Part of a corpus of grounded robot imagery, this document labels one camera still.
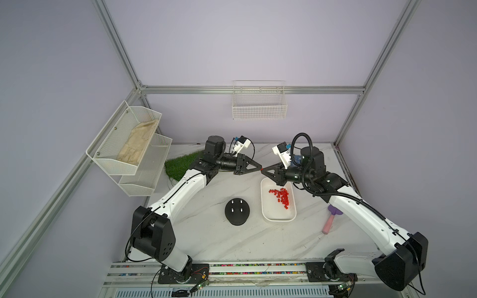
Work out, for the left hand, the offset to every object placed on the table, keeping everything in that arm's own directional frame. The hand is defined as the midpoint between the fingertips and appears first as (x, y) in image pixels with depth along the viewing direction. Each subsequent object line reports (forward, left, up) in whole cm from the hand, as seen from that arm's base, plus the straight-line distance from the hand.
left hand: (259, 170), depth 69 cm
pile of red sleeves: (+6, -14, -30) cm, 34 cm away
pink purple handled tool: (-9, -34, -30) cm, 46 cm away
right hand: (+1, -2, -3) cm, 4 cm away
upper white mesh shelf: (+11, +57, +1) cm, 58 cm away
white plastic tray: (+2, -12, -32) cm, 34 cm away
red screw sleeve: (+1, -1, 0) cm, 1 cm away
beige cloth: (+11, +53, -1) cm, 54 cm away
